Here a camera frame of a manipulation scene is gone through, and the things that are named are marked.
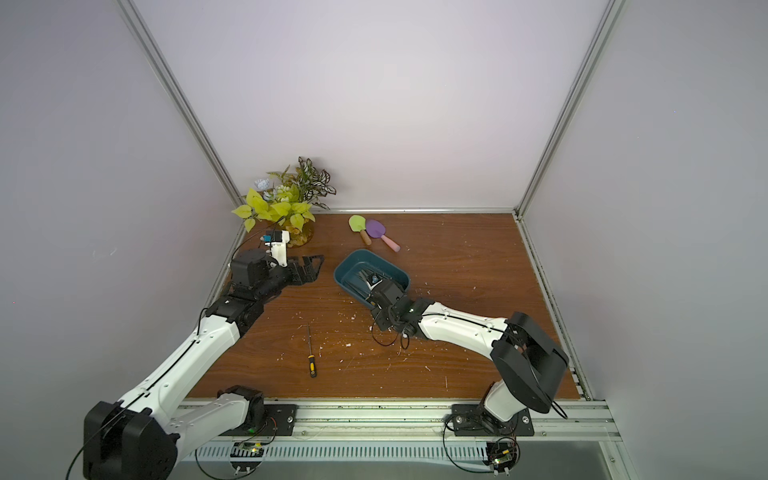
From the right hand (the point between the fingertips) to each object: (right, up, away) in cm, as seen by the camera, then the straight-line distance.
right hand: (381, 300), depth 86 cm
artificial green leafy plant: (-32, +33, +13) cm, 48 cm away
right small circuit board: (+30, -34, -16) cm, 48 cm away
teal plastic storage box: (-12, +9, +15) cm, 21 cm away
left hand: (-18, +14, -7) cm, 24 cm away
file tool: (-20, -16, -2) cm, 26 cm away
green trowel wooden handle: (-11, +24, +32) cm, 41 cm away
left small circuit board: (-33, -36, -13) cm, 51 cm away
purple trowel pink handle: (-4, +22, +29) cm, 36 cm away
